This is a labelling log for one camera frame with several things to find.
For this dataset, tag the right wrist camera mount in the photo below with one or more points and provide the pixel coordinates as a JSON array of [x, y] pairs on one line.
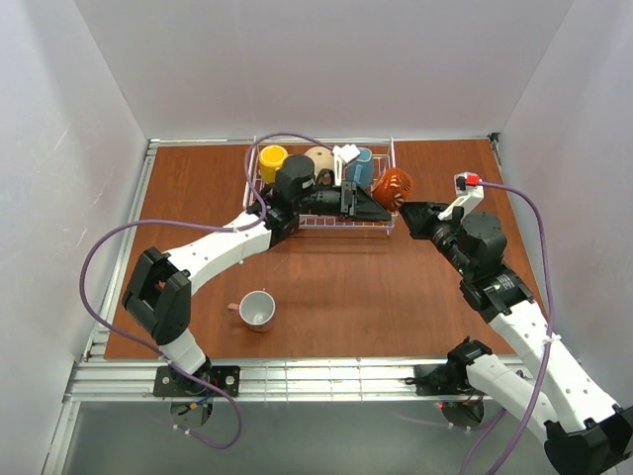
[[469, 194]]

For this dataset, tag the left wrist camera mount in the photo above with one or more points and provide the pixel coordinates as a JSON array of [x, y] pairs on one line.
[[342, 156]]

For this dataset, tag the aluminium left frame rail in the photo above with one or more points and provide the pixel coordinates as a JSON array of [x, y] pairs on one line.
[[97, 341]]

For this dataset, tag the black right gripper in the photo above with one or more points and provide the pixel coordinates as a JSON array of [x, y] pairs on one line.
[[430, 224]]

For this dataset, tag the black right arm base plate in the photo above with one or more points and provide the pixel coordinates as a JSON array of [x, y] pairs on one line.
[[440, 379]]

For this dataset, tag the grey mug blue handle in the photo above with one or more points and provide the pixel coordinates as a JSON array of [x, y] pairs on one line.
[[361, 169]]

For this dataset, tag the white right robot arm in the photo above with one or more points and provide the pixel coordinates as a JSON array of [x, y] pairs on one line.
[[583, 430]]

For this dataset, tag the yellow cup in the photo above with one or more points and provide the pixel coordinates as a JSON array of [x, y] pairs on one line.
[[271, 159]]

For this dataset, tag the black mug orange handle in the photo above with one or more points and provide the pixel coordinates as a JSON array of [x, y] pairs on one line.
[[392, 189]]

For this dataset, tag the beige round ceramic mug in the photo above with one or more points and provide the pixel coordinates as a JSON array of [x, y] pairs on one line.
[[322, 158]]

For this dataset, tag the white mug pink handle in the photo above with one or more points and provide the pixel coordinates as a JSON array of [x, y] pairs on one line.
[[257, 310]]

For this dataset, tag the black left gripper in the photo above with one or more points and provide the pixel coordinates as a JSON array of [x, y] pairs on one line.
[[349, 201]]

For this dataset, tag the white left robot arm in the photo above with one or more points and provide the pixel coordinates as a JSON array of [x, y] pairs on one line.
[[161, 288]]

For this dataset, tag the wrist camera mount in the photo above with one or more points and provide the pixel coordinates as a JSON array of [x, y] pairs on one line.
[[469, 194], [342, 156]]

